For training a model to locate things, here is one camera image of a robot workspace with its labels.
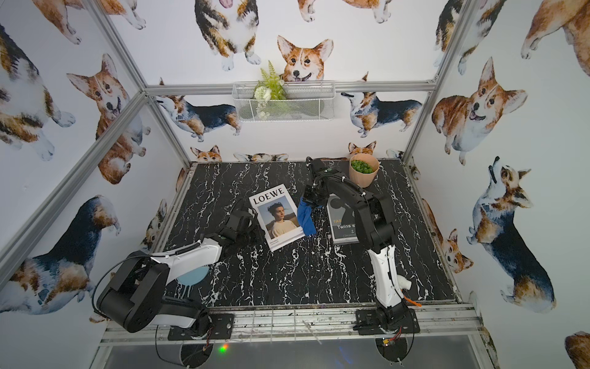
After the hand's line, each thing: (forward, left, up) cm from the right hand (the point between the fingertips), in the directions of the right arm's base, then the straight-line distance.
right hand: (303, 202), depth 97 cm
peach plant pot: (+11, -27, +1) cm, 29 cm away
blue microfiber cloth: (-7, -1, 0) cm, 7 cm away
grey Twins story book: (-7, -16, -4) cm, 18 cm away
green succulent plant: (+16, -26, +3) cm, 31 cm away
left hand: (-11, +14, -2) cm, 18 cm away
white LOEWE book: (-6, +11, -3) cm, 13 cm away
